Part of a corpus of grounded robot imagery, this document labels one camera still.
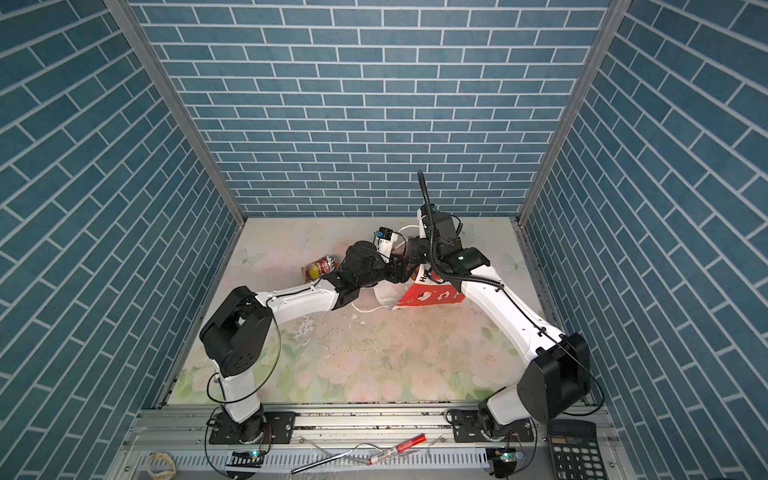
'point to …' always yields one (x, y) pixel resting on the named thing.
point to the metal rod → (329, 459)
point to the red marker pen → (397, 450)
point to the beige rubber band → (167, 475)
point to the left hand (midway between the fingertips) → (411, 260)
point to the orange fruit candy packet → (314, 270)
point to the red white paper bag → (424, 288)
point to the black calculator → (574, 450)
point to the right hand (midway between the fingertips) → (409, 239)
